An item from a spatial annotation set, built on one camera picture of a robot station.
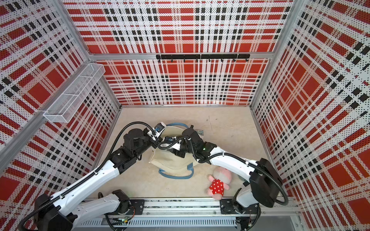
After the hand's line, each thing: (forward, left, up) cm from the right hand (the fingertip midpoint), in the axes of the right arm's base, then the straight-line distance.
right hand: (173, 143), depth 77 cm
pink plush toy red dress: (-15, -26, -13) cm, 32 cm away
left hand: (+6, +5, +7) cm, 10 cm away
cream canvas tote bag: (-8, +2, -11) cm, 14 cm away
